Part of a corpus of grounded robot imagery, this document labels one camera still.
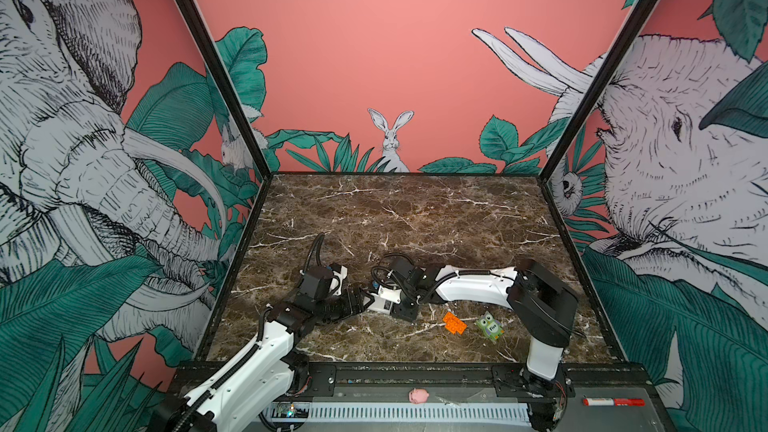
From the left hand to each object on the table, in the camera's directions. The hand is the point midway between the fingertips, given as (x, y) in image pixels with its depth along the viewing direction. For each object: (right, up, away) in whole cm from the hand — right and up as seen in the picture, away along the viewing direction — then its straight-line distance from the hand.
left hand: (366, 298), depth 80 cm
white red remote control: (+4, -4, +6) cm, 8 cm away
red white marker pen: (+62, -22, -9) cm, 66 cm away
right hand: (+7, -4, +6) cm, 10 cm away
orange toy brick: (+24, -8, +2) cm, 25 cm away
